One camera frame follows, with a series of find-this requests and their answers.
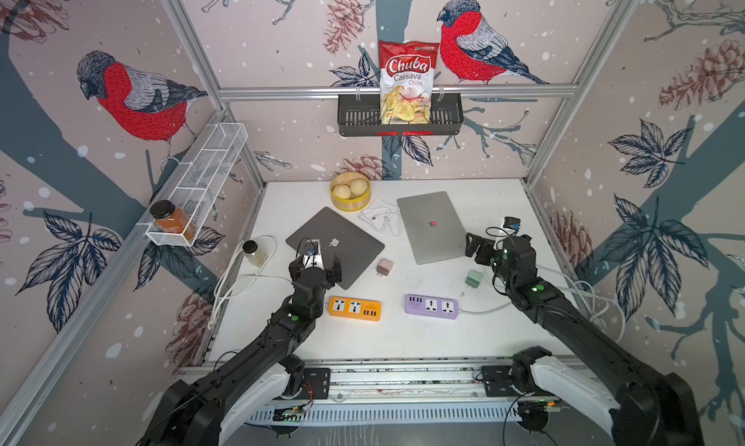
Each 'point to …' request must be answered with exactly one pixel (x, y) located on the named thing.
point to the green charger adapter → (473, 278)
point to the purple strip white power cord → (593, 310)
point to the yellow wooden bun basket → (354, 204)
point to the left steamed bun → (342, 191)
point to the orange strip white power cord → (243, 268)
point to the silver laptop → (432, 227)
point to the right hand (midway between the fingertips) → (479, 235)
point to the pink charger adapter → (383, 268)
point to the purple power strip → (431, 306)
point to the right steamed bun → (358, 187)
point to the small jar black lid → (255, 255)
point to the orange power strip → (368, 309)
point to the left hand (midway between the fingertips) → (323, 249)
